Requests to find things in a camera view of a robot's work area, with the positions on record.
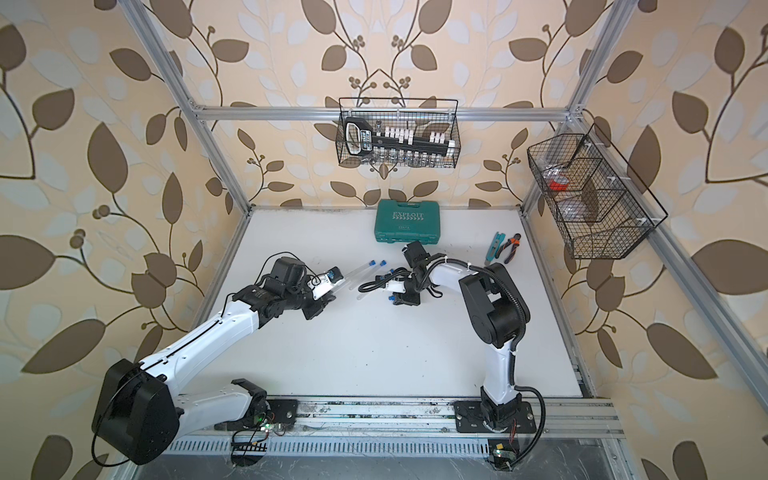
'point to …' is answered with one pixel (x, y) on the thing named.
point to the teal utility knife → (498, 239)
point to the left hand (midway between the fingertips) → (326, 288)
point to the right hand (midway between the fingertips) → (399, 293)
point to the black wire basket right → (600, 205)
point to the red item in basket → (555, 186)
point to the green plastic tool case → (407, 221)
